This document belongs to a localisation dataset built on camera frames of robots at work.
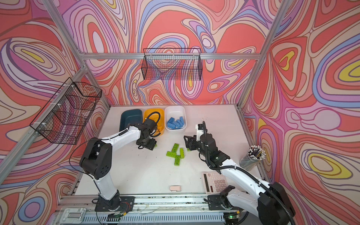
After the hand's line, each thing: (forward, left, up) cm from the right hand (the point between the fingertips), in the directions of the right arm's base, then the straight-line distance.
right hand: (189, 139), depth 81 cm
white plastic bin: (+33, +9, -12) cm, 37 cm away
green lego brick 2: (+1, +1, -15) cm, 15 cm away
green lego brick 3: (-2, +5, -14) cm, 15 cm away
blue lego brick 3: (+21, +7, -11) cm, 25 cm away
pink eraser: (-23, +9, -14) cm, 28 cm away
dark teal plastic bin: (+30, +46, -13) cm, 56 cm away
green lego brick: (+2, +9, -14) cm, 17 cm away
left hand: (+4, +26, -11) cm, 28 cm away
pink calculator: (-21, -13, -14) cm, 28 cm away
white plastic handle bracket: (-34, +61, -13) cm, 71 cm away
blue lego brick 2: (+25, +4, -13) cm, 29 cm away
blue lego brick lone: (+20, +11, -12) cm, 26 cm away
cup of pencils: (-11, -34, 0) cm, 36 cm away
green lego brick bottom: (-6, +8, -15) cm, 18 cm away
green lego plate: (0, +21, -7) cm, 22 cm away
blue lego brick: (+26, +12, -13) cm, 31 cm away
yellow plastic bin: (+13, +18, +7) cm, 24 cm away
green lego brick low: (-2, +12, -15) cm, 19 cm away
